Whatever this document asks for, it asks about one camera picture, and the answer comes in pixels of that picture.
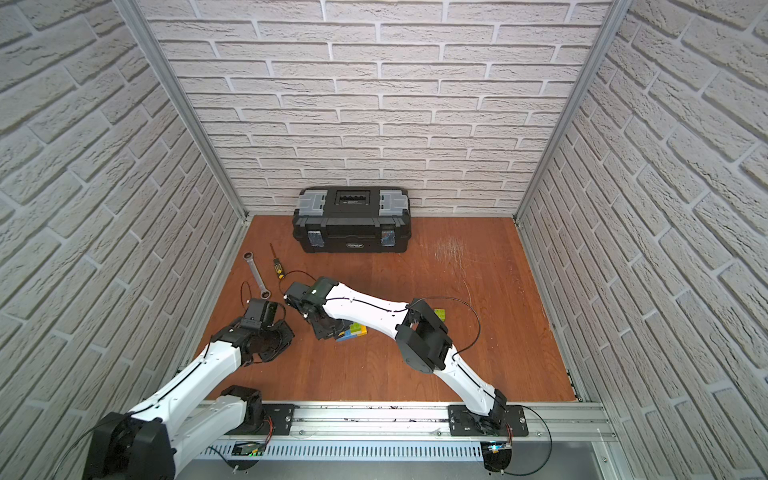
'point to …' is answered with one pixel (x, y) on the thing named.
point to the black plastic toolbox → (352, 219)
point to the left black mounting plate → (282, 415)
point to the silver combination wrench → (264, 293)
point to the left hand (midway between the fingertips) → (296, 331)
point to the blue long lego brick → (347, 334)
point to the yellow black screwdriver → (278, 266)
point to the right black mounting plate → (464, 423)
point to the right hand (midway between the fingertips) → (338, 328)
